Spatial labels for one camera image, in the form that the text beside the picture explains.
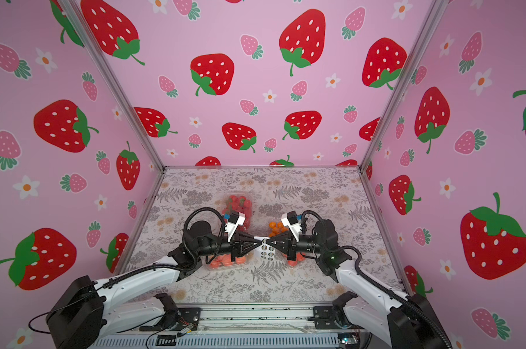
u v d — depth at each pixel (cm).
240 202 100
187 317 75
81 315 40
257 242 69
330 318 72
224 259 82
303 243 65
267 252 72
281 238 67
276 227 96
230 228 65
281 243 68
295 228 65
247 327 73
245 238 68
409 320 41
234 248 63
